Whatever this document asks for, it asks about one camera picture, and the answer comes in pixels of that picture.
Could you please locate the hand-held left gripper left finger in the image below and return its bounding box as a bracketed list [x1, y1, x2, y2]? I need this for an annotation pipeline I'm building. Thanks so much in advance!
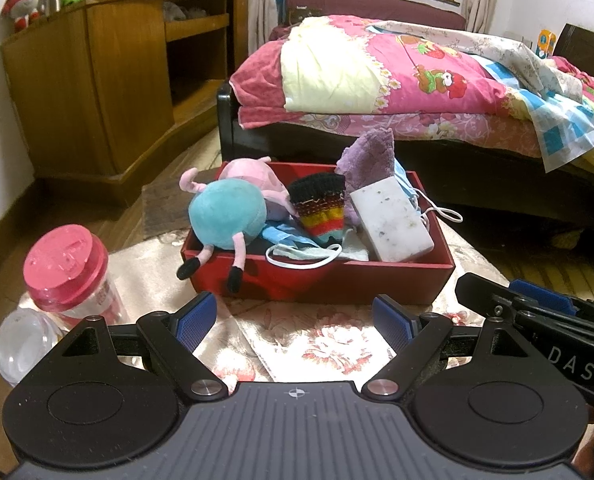
[62, 291, 229, 401]

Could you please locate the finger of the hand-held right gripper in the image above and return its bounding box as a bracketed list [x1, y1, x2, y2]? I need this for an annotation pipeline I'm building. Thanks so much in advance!
[508, 280, 594, 321]
[455, 272, 538, 331]

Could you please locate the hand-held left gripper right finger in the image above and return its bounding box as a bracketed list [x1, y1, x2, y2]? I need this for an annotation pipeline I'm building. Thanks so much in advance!
[361, 295, 532, 401]

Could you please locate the red cardboard box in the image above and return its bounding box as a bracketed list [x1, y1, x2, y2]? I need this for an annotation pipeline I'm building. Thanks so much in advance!
[181, 160, 456, 306]

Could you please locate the white sponge block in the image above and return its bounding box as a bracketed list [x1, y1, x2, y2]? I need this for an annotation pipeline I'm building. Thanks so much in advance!
[351, 176, 435, 263]

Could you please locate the pink pig plush toy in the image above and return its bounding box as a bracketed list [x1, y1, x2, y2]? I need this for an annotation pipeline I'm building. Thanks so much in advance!
[176, 156, 294, 295]

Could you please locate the blue face mask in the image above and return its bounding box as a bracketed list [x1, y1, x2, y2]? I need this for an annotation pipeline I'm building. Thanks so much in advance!
[264, 224, 345, 271]
[391, 157, 464, 233]

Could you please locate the striped knitted sock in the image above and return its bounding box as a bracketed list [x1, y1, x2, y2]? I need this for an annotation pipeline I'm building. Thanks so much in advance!
[288, 174, 348, 248]

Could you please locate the purple fluffy cloth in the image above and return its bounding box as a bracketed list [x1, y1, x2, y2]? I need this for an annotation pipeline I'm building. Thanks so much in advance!
[336, 129, 396, 201]

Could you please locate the floral tablecloth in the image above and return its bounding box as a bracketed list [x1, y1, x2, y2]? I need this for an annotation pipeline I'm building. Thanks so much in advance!
[17, 227, 510, 386]

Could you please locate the dark wooden bed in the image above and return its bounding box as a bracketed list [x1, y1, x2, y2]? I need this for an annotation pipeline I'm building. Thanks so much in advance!
[216, 22, 594, 241]

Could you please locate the pink lid plastic jar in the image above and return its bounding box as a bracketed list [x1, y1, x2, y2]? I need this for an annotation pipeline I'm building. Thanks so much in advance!
[23, 225, 130, 333]

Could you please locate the white blue patchwork blanket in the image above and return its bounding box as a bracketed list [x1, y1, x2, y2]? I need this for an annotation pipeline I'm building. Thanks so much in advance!
[377, 20, 594, 181]

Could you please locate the clear glass jar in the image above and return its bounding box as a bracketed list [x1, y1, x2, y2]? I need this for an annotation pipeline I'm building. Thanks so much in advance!
[0, 307, 62, 388]

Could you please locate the pink printed quilt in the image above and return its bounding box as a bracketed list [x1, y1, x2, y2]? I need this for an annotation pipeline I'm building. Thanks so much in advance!
[229, 15, 594, 161]

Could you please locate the wooden cabinet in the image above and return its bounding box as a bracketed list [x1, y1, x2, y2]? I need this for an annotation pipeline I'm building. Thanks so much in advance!
[0, 0, 252, 208]

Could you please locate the small colourful box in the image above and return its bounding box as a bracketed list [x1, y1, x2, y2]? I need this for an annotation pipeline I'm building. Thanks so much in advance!
[537, 30, 558, 58]

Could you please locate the grey cloth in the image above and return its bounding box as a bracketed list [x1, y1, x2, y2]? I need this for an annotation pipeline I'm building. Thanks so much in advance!
[163, 2, 205, 21]

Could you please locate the red white plush toy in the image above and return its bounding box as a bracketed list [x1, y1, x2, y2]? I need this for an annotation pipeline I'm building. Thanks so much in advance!
[0, 0, 45, 33]

